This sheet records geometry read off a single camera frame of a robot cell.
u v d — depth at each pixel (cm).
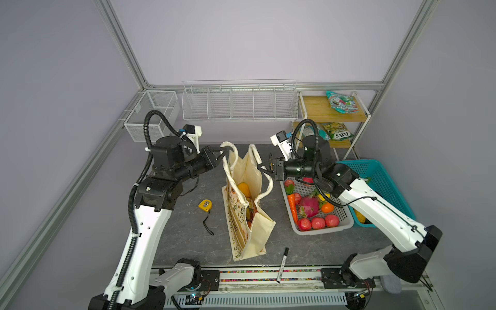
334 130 102
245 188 89
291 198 89
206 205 93
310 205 85
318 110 90
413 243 39
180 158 47
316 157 48
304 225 83
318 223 83
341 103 87
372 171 101
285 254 79
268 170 62
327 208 87
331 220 83
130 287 36
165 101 103
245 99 97
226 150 63
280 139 57
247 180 91
